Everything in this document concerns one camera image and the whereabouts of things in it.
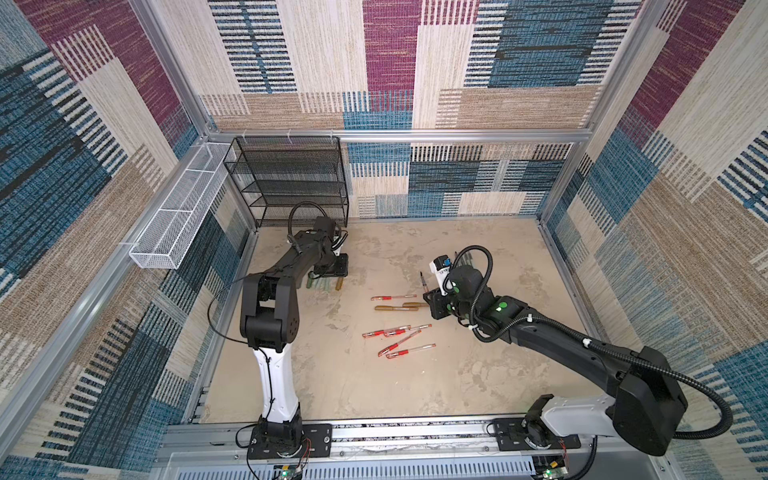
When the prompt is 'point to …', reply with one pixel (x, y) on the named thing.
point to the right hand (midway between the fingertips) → (428, 299)
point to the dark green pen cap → (308, 283)
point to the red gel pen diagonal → (396, 345)
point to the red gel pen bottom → (401, 352)
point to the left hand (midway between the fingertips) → (342, 267)
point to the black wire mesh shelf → (291, 177)
